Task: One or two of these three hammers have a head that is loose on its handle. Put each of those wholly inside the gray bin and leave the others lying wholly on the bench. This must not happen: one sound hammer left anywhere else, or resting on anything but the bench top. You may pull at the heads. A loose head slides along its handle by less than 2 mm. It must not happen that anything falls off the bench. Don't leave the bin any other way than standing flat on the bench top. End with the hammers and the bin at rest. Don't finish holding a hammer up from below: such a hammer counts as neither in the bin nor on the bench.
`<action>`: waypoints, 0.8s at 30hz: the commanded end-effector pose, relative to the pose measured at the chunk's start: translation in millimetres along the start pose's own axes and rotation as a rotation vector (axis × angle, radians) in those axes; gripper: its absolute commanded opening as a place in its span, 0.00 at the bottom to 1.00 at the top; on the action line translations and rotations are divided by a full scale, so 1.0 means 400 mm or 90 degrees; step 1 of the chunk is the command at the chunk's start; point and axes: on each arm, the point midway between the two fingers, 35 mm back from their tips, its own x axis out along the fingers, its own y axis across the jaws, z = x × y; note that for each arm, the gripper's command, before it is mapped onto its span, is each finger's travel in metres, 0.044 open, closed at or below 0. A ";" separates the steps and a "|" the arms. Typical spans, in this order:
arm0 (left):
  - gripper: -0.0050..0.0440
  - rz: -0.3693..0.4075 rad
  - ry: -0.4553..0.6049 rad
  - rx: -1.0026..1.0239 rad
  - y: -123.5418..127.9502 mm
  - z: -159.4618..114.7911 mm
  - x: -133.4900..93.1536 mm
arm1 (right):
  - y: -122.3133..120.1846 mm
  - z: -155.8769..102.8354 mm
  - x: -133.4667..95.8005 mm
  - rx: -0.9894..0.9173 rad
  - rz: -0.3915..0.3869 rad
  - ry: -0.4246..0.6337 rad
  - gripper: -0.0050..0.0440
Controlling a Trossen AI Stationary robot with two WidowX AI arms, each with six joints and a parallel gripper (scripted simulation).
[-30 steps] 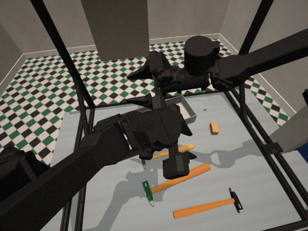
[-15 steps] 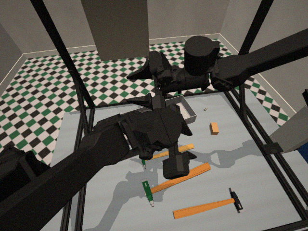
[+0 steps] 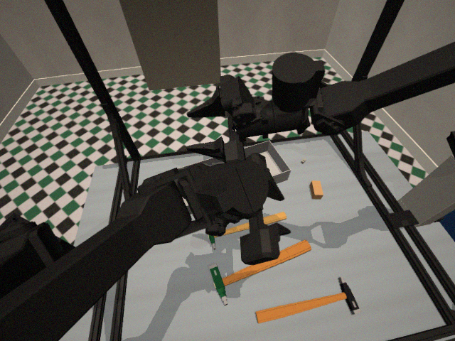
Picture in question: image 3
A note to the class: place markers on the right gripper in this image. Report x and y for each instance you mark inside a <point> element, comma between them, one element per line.
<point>262,243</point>

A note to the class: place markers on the orange rectangular block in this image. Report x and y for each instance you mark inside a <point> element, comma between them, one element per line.
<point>316,189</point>

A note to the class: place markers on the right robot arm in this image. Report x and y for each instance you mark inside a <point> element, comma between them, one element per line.
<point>43,293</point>

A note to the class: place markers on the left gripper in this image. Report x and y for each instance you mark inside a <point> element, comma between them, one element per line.
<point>233,151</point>

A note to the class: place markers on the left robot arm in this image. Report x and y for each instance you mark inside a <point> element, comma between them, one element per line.
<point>295,87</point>

